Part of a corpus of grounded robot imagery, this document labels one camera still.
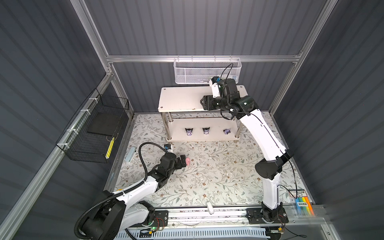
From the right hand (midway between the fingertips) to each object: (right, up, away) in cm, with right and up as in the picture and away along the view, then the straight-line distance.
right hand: (206, 101), depth 74 cm
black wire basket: (-56, -17, -3) cm, 59 cm away
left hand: (-16, -30, +13) cm, 37 cm away
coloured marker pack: (+50, -53, +2) cm, 73 cm away
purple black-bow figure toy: (+16, -16, +24) cm, 32 cm away
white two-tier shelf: (-15, -6, +45) cm, 48 cm away
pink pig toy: (-10, -34, +18) cm, 40 cm away
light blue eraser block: (-46, -30, +18) cm, 58 cm away
